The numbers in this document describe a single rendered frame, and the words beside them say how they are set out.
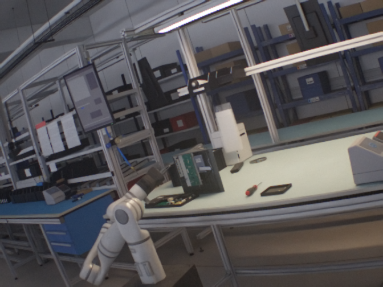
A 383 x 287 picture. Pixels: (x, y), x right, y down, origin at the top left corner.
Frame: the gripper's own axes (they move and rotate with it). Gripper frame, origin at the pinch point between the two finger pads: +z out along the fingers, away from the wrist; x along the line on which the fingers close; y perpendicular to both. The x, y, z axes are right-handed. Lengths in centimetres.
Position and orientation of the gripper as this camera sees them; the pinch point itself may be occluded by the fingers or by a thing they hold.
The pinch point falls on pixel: (168, 165)
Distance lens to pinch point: 199.2
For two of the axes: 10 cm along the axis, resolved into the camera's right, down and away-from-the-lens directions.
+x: -7.4, -5.6, 3.7
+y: -0.5, -5.0, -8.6
